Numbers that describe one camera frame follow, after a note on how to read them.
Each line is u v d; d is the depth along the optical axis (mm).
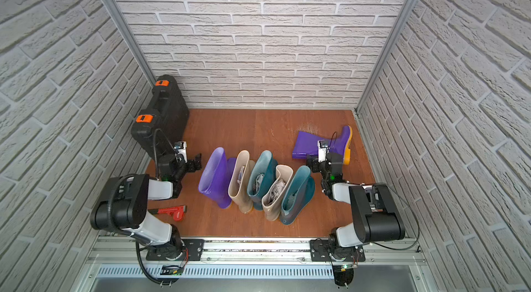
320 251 738
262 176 754
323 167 804
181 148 827
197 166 874
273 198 687
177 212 812
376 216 448
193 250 726
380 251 759
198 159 911
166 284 667
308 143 1064
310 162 846
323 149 807
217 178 692
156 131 711
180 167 808
